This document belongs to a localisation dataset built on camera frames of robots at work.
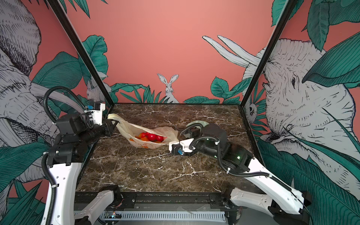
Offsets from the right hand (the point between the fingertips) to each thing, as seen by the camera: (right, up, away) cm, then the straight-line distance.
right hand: (175, 130), depth 58 cm
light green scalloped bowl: (+18, 0, +43) cm, 47 cm away
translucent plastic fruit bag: (-30, -3, +26) cm, 39 cm away
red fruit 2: (-13, -10, +37) cm, 40 cm away
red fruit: (-19, -8, +35) cm, 40 cm away
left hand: (-27, +5, +6) cm, 28 cm away
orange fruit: (-23, -10, +34) cm, 42 cm away
